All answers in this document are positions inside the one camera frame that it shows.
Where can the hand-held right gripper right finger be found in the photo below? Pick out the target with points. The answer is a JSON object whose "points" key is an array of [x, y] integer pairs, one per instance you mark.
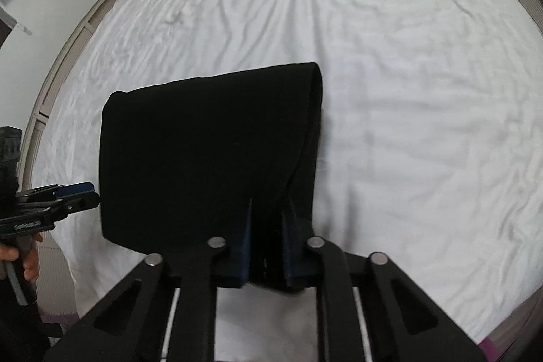
{"points": [[290, 251]]}

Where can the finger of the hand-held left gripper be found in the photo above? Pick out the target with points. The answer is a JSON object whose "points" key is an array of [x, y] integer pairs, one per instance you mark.
{"points": [[76, 204], [76, 189]]}

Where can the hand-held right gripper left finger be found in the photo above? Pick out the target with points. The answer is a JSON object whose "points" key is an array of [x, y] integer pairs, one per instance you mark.
{"points": [[248, 251]]}

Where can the black pants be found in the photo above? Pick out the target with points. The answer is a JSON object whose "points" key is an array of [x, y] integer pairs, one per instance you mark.
{"points": [[203, 158]]}

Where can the person's left hand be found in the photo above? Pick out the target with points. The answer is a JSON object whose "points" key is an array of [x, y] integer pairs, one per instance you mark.
{"points": [[32, 264]]}

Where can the white bed duvet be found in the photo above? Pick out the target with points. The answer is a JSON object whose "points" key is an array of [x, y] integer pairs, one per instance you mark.
{"points": [[403, 111]]}

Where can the pink mat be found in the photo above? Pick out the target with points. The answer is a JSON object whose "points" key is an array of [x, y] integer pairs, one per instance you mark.
{"points": [[490, 341]]}

